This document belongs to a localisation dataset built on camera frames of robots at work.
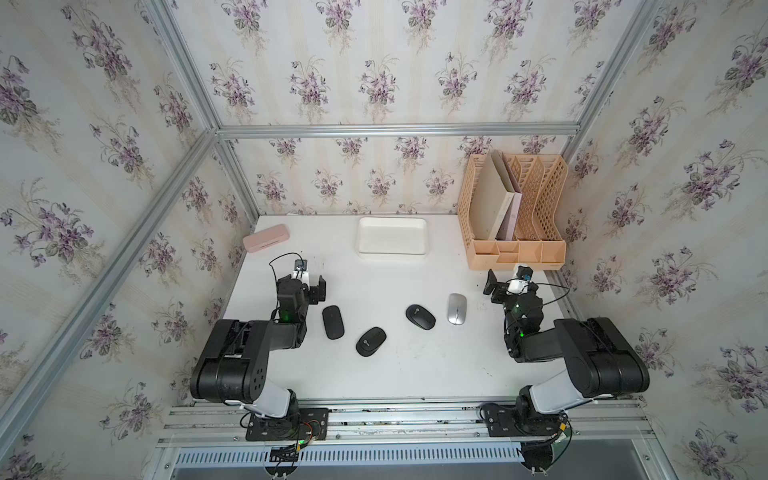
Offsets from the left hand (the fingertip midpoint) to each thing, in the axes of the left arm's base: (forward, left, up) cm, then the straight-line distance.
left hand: (307, 277), depth 93 cm
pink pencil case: (+22, +20, -7) cm, 31 cm away
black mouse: (-12, -9, -7) cm, 16 cm away
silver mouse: (-9, -47, -4) cm, 48 cm away
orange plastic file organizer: (+13, -77, +2) cm, 78 cm away
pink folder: (+13, -65, +9) cm, 67 cm away
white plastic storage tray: (+21, -28, -5) cm, 35 cm away
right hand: (-2, -63, +5) cm, 63 cm away
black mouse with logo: (-19, -21, -5) cm, 28 cm away
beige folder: (+27, -62, +11) cm, 69 cm away
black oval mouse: (-11, -36, -5) cm, 38 cm away
